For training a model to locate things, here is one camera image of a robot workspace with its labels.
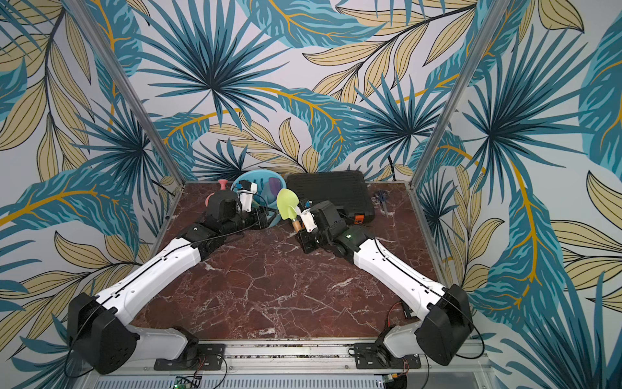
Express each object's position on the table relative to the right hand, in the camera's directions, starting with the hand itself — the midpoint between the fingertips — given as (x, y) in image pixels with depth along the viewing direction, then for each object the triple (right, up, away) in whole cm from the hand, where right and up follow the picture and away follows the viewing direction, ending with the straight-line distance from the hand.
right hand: (299, 234), depth 78 cm
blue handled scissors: (+38, +15, +38) cm, 56 cm away
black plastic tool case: (+20, +16, +37) cm, 46 cm away
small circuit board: (+36, -27, +5) cm, 45 cm away
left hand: (-8, +6, -1) cm, 10 cm away
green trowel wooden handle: (-4, +9, -2) cm, 10 cm away
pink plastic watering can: (-34, +17, +26) cm, 46 cm away
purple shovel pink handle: (-11, +18, +23) cm, 31 cm away
